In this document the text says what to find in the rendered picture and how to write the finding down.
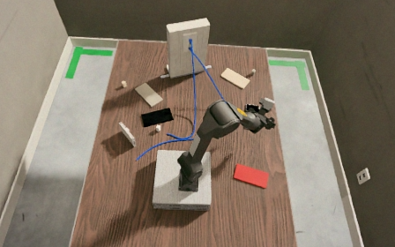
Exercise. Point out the black smartphone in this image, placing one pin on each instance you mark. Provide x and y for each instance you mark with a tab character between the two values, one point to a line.
255	107

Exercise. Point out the red rectangular block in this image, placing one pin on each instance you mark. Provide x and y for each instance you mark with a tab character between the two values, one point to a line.
251	175

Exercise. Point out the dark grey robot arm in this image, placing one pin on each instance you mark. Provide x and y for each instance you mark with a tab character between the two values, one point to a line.
226	122

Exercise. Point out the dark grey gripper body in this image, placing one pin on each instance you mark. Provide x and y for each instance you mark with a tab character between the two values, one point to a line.
269	122

